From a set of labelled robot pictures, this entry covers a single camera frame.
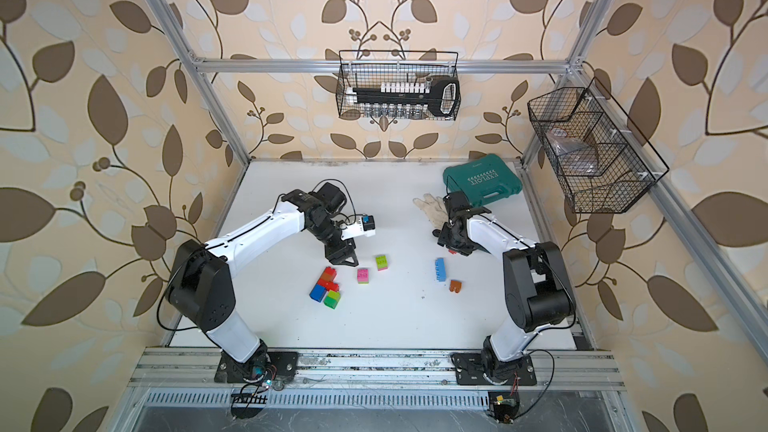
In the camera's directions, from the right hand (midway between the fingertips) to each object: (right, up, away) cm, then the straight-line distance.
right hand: (450, 244), depth 93 cm
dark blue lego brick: (-40, -13, -7) cm, 43 cm away
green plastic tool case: (+15, +21, +15) cm, 30 cm away
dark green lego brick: (-36, -15, -10) cm, 40 cm away
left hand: (-30, +1, -10) cm, 32 cm away
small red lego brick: (-37, -11, -7) cm, 39 cm away
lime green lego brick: (-35, -13, -8) cm, 38 cm away
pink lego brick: (-21, -7, -2) cm, 23 cm away
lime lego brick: (-22, -5, -4) cm, 22 cm away
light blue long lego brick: (-4, -7, -3) cm, 9 cm away
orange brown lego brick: (-38, -9, -5) cm, 39 cm away
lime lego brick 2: (-27, -8, -6) cm, 29 cm away
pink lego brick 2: (-27, -10, -5) cm, 29 cm away
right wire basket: (+34, +24, -20) cm, 47 cm away
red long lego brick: (-37, -7, -5) cm, 38 cm away
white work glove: (-3, +11, +12) cm, 16 cm away
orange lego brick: (0, -11, -7) cm, 13 cm away
